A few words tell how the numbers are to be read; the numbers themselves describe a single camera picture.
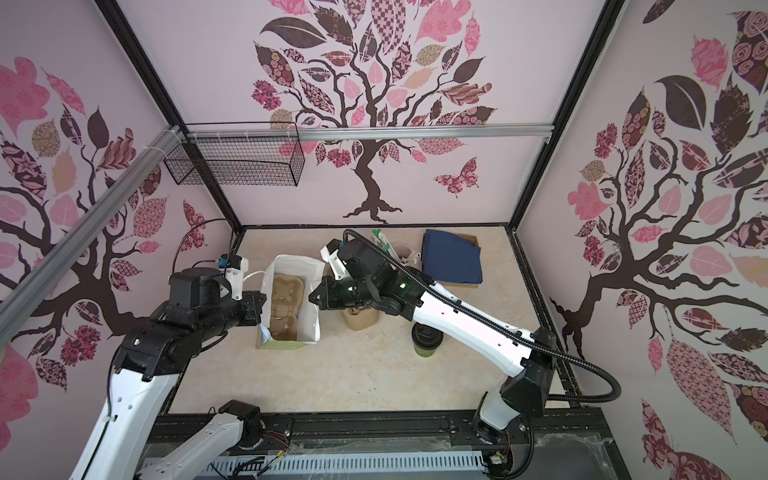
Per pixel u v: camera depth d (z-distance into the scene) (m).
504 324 0.43
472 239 1.10
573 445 0.72
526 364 0.40
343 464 0.70
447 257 1.11
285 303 0.86
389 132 0.96
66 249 0.57
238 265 0.58
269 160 0.79
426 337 0.78
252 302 0.56
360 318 0.83
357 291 0.54
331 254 0.60
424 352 0.82
